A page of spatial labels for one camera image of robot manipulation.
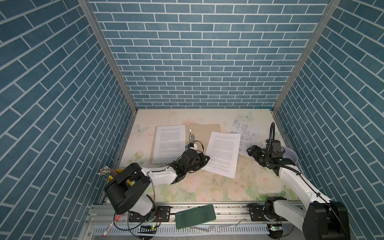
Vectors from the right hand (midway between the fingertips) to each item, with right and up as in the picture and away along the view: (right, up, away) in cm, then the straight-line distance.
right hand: (250, 150), depth 87 cm
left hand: (-23, -4, -4) cm, 23 cm away
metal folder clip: (-35, +6, +15) cm, 39 cm away
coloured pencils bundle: (-74, -7, -16) cm, 77 cm away
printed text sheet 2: (-15, -1, +7) cm, 16 cm away
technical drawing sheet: (+6, +6, +18) cm, 20 cm away
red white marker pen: (-72, -33, -18) cm, 81 cm away
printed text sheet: (-50, +2, +14) cm, 52 cm away
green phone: (-32, -30, -14) cm, 46 cm away
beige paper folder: (-28, +9, +18) cm, 34 cm away
